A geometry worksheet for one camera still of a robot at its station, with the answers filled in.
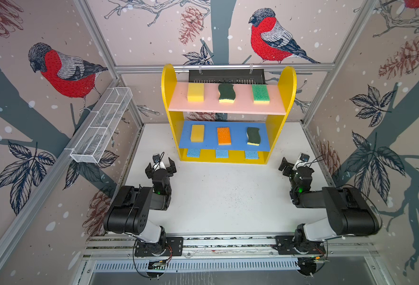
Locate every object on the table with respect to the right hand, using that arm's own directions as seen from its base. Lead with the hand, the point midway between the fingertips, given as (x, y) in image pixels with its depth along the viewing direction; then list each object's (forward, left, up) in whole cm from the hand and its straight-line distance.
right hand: (291, 159), depth 92 cm
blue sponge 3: (+6, +20, -6) cm, 21 cm away
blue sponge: (+7, +54, -6) cm, 55 cm away
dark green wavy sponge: (+8, +20, +6) cm, 22 cm away
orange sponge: (+9, +36, +7) cm, 38 cm away
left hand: (-3, +68, +3) cm, 68 cm away
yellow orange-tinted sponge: (+10, +51, +8) cm, 52 cm away
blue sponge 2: (+7, +37, -6) cm, 38 cm away
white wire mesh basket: (0, +92, +23) cm, 95 cm away
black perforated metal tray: (+35, +24, +28) cm, 51 cm away
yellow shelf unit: (+36, +33, -9) cm, 50 cm away
